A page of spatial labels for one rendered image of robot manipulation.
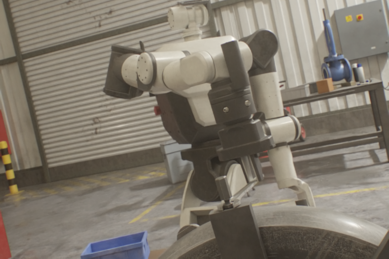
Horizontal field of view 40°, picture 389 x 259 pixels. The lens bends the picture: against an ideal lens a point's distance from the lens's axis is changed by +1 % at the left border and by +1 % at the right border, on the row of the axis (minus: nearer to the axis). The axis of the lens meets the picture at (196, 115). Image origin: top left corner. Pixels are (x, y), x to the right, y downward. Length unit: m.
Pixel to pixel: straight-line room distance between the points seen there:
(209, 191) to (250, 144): 0.53
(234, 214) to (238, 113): 0.22
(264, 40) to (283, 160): 0.38
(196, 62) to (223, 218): 0.32
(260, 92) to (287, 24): 7.71
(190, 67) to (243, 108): 0.14
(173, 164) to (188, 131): 5.81
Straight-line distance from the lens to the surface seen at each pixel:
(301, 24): 9.31
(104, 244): 2.77
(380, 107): 6.02
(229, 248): 0.98
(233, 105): 1.06
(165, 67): 1.27
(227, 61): 1.05
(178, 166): 7.36
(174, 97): 1.53
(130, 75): 1.43
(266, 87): 1.67
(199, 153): 1.57
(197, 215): 1.61
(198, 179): 1.59
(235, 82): 1.05
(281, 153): 1.68
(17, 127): 11.57
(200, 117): 1.52
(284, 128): 1.66
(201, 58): 1.06
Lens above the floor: 1.24
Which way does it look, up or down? 3 degrees down
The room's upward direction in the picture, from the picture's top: 12 degrees counter-clockwise
